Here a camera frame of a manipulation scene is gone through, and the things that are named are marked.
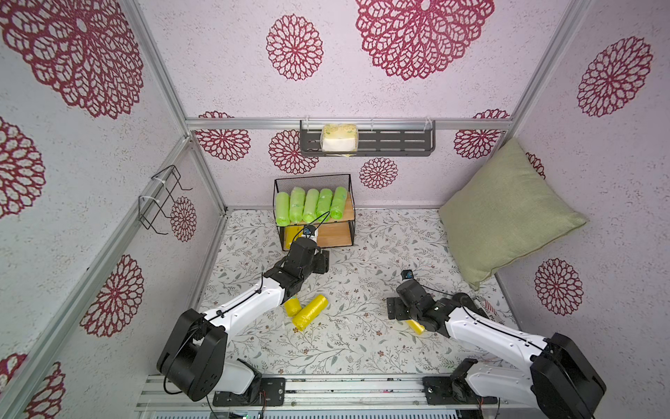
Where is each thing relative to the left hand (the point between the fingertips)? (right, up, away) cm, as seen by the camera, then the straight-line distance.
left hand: (319, 252), depth 87 cm
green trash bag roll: (-13, +13, +5) cm, 19 cm away
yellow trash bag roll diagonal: (-3, -20, 0) cm, 20 cm away
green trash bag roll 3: (+6, +17, +8) cm, 20 cm away
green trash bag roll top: (-9, +17, +6) cm, 20 cm away
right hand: (+26, -16, 0) cm, 31 cm away
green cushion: (+59, +13, -6) cm, 61 cm away
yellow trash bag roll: (-9, -18, 0) cm, 20 cm away
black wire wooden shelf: (+3, +6, +23) cm, 24 cm away
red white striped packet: (+55, -17, +1) cm, 58 cm away
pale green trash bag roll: (-4, +17, +7) cm, 19 cm away
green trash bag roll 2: (+1, +18, +8) cm, 20 cm away
